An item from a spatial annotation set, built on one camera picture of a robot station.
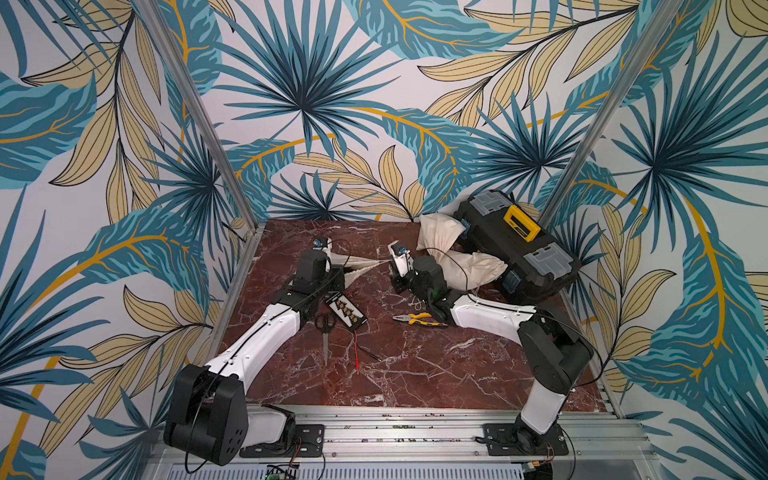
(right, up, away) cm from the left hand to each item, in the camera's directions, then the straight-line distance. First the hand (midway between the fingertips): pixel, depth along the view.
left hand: (337, 269), depth 85 cm
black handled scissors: (-5, -17, +8) cm, 19 cm away
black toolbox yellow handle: (+59, +2, +3) cm, 59 cm away
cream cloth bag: (+32, +12, +16) cm, 37 cm away
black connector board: (+1, -14, +10) cm, 17 cm away
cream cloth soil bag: (+39, -1, +12) cm, 41 cm away
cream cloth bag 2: (+5, +1, +2) cm, 5 cm away
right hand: (+10, -1, 0) cm, 10 cm away
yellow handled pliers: (+23, -16, +9) cm, 29 cm away
